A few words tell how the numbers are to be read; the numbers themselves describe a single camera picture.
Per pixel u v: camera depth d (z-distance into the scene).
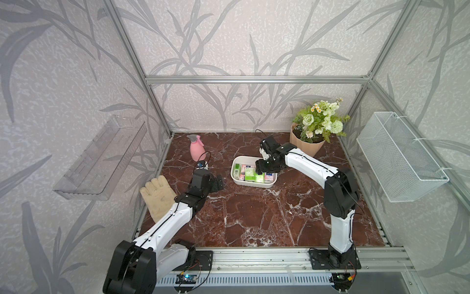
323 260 0.74
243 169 0.99
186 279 0.71
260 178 0.94
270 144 0.73
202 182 0.63
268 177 0.96
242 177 0.96
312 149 0.94
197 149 1.01
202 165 0.75
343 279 0.73
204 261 0.74
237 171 0.96
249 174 0.94
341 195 0.50
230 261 0.75
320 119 0.86
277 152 0.67
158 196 0.92
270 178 0.96
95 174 0.66
